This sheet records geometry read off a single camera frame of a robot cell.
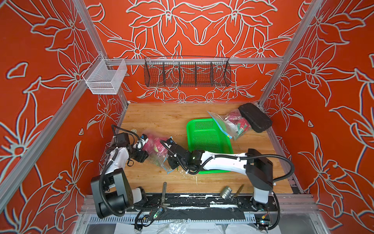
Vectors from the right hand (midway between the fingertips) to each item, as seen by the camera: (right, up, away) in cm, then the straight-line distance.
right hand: (167, 154), depth 80 cm
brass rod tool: (+39, -19, -4) cm, 43 cm away
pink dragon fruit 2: (+49, +16, +15) cm, 53 cm away
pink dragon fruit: (-7, +6, -2) cm, 9 cm away
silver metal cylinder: (+31, -18, -7) cm, 37 cm away
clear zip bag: (+42, +17, +17) cm, 49 cm away
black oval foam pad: (+61, +18, +18) cm, 66 cm away
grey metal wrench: (-1, -23, -7) cm, 24 cm away
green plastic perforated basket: (+25, +8, +20) cm, 33 cm away
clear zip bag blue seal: (-3, -2, -4) cm, 6 cm away
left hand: (-18, 0, +9) cm, 20 cm away
